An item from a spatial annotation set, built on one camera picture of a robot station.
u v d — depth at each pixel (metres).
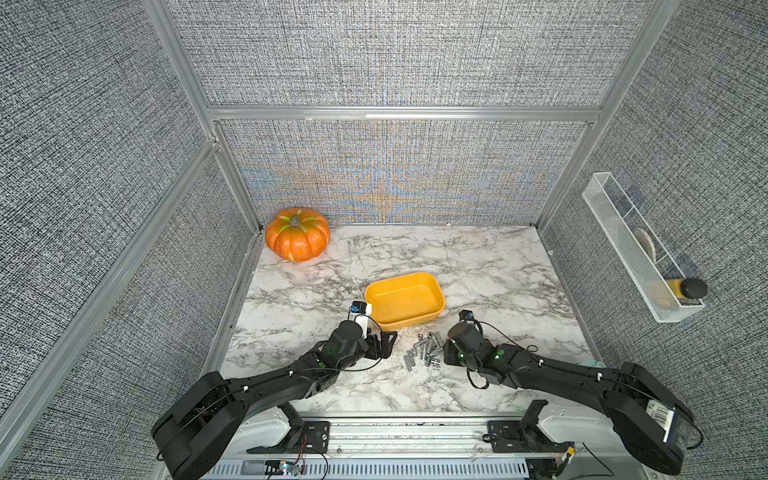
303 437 0.70
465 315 0.80
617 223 0.78
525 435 0.65
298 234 1.02
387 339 0.75
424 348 0.87
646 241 0.70
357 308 0.75
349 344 0.64
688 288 0.61
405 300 1.00
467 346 0.66
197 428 0.41
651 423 0.42
